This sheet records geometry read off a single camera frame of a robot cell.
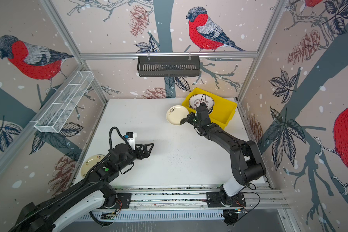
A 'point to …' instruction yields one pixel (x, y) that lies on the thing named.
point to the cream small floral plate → (175, 113)
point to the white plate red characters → (195, 101)
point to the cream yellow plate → (89, 162)
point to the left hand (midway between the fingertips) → (150, 142)
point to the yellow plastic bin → (223, 109)
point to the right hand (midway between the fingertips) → (187, 113)
